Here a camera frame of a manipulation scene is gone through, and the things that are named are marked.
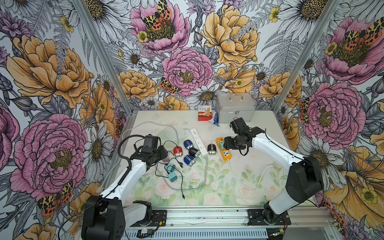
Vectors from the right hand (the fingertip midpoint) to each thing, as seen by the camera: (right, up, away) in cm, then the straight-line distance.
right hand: (229, 148), depth 87 cm
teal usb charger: (-34, -11, +2) cm, 36 cm away
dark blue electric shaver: (-23, -8, +4) cm, 25 cm away
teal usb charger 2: (-32, -16, -2) cm, 36 cm away
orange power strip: (0, -5, +7) cm, 9 cm away
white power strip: (-17, +3, +15) cm, 23 cm away
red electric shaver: (-30, -3, +7) cm, 31 cm away
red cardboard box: (-13, +23, +29) cm, 39 cm away
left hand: (-37, -4, -1) cm, 38 cm away
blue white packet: (-5, +18, +25) cm, 31 cm away
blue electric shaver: (-24, +1, +12) cm, 27 cm away
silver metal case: (+5, +26, +16) cm, 31 cm away
